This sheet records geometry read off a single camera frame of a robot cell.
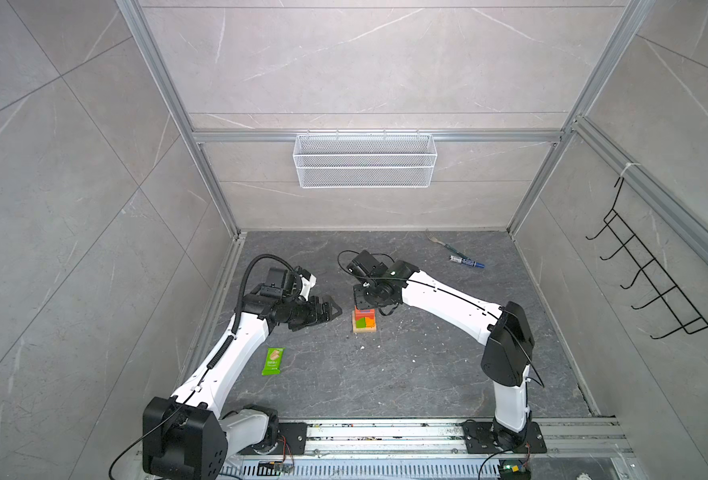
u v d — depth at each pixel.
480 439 0.73
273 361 0.85
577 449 0.73
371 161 1.01
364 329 0.92
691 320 0.58
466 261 1.10
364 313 0.75
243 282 0.59
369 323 0.92
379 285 0.60
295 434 0.73
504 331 0.48
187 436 0.38
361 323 0.91
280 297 0.62
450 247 1.15
